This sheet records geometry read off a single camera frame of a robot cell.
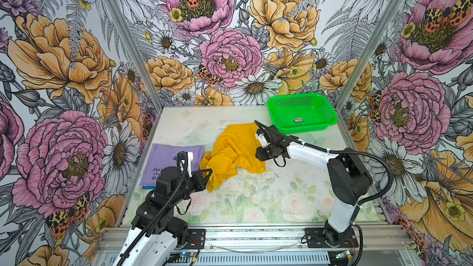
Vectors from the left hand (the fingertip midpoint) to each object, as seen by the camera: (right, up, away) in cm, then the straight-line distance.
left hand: (211, 177), depth 72 cm
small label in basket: (+46, +23, +44) cm, 67 cm away
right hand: (+21, +3, +20) cm, 29 cm away
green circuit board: (-9, -29, -1) cm, 31 cm away
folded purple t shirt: (-31, +4, +22) cm, 39 cm away
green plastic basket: (+50, +27, +49) cm, 75 cm away
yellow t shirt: (+7, +5, +27) cm, 28 cm away
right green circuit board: (+50, -29, 0) cm, 58 cm away
